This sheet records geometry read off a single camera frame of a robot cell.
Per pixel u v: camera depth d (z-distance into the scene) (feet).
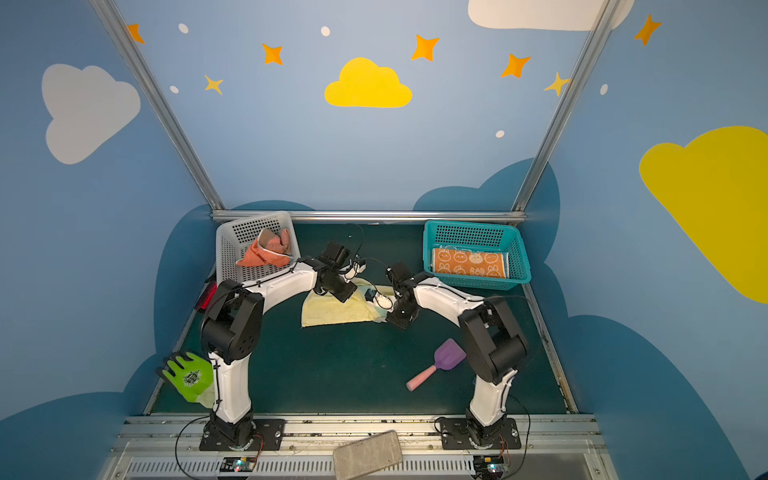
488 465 2.34
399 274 2.50
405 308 2.61
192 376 2.69
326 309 3.22
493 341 1.59
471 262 3.53
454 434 2.46
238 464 2.32
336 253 2.62
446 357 2.89
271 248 3.43
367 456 2.26
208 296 3.21
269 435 2.42
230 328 1.70
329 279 2.43
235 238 3.65
